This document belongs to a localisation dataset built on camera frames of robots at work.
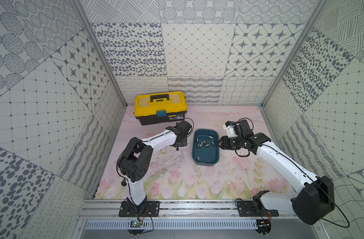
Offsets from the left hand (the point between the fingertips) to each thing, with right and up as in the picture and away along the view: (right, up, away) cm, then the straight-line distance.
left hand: (181, 140), depth 94 cm
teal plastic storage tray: (+16, -7, +4) cm, 18 cm away
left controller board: (-22, -38, -22) cm, 49 cm away
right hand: (+22, -1, -13) cm, 26 cm away
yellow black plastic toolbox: (-14, +21, +4) cm, 26 cm away
